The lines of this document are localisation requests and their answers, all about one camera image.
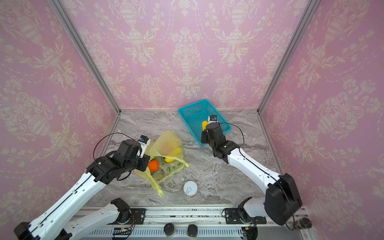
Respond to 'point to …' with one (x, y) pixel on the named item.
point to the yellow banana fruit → (177, 151)
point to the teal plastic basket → (195, 114)
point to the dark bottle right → (303, 223)
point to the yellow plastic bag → (166, 148)
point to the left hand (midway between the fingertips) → (148, 158)
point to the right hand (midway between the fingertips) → (205, 130)
